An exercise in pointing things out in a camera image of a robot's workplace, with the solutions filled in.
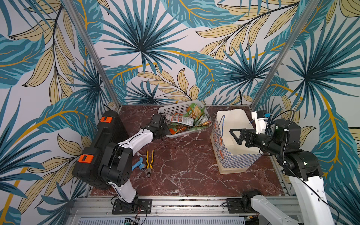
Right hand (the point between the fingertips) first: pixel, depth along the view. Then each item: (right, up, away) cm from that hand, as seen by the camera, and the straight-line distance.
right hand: (237, 130), depth 62 cm
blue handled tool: (-48, -24, +22) cm, 58 cm away
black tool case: (-62, 0, +11) cm, 63 cm away
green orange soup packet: (-14, +11, +45) cm, 48 cm away
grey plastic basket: (-26, +13, +46) cm, 55 cm away
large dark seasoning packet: (-26, +6, +35) cm, 44 cm away
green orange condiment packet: (-29, -1, +32) cm, 43 cm away
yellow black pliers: (-44, -24, +24) cm, 56 cm away
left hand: (-34, -3, +31) cm, 46 cm away
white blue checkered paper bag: (-1, -13, +5) cm, 14 cm away
